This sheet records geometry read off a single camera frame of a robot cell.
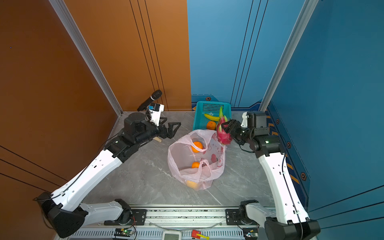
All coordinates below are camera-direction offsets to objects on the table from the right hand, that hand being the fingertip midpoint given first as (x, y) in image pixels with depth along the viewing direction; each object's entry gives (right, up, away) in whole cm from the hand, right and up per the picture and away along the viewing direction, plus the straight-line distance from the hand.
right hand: (223, 128), depth 69 cm
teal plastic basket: (0, +15, +47) cm, 49 cm away
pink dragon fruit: (-1, -3, -3) cm, 5 cm away
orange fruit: (-13, -21, +16) cm, 29 cm away
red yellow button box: (-13, -49, -1) cm, 50 cm away
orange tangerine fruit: (-2, +2, +37) cm, 38 cm away
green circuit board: (-48, -50, +2) cm, 69 cm away
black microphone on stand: (-37, +19, +18) cm, 46 cm away
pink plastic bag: (-12, -19, +25) cm, 34 cm away
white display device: (-24, -49, -2) cm, 54 cm away
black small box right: (+13, -50, +1) cm, 52 cm away
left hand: (-23, +4, -1) cm, 23 cm away
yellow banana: (-1, +7, +47) cm, 47 cm away
